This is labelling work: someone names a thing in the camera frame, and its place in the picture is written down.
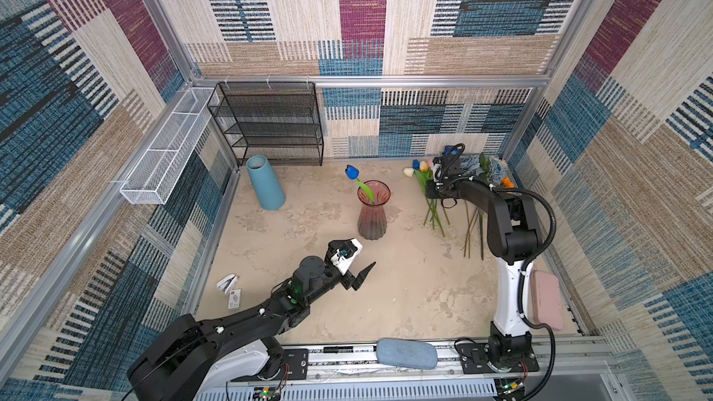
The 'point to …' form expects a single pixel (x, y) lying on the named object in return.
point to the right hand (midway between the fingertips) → (431, 191)
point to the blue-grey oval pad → (406, 353)
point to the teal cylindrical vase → (270, 192)
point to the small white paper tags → (227, 283)
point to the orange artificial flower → (507, 183)
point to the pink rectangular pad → (546, 300)
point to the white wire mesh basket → (155, 177)
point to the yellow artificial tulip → (423, 166)
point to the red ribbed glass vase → (372, 218)
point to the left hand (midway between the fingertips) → (363, 247)
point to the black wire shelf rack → (277, 120)
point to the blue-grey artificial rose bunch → (493, 169)
